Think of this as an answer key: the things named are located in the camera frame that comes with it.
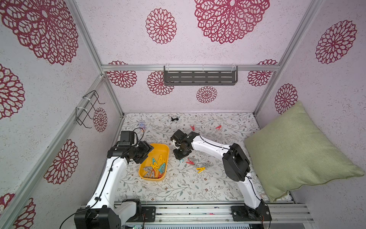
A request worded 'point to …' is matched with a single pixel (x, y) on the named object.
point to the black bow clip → (173, 119)
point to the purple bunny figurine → (142, 126)
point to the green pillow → (292, 150)
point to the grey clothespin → (148, 174)
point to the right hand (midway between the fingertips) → (176, 155)
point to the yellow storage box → (158, 150)
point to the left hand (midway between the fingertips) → (151, 151)
